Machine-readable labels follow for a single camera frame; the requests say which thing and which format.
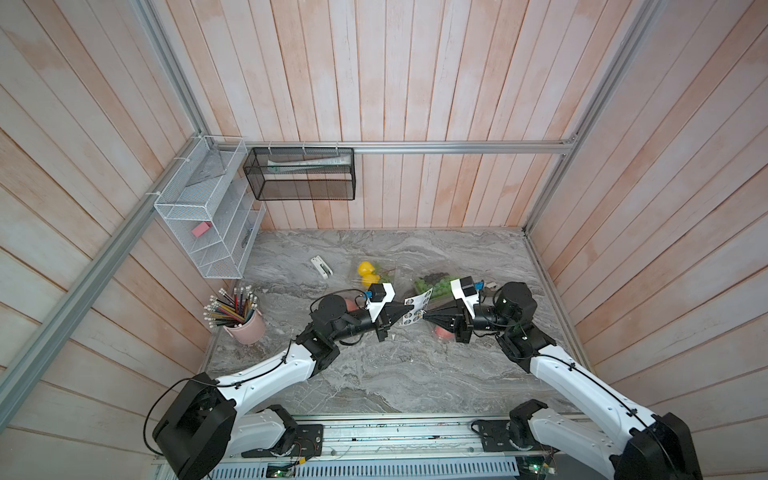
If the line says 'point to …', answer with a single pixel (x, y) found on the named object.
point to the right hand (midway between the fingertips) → (425, 315)
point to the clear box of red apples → (444, 335)
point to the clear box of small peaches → (350, 305)
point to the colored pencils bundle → (231, 310)
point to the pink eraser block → (202, 228)
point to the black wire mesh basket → (301, 173)
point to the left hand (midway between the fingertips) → (410, 309)
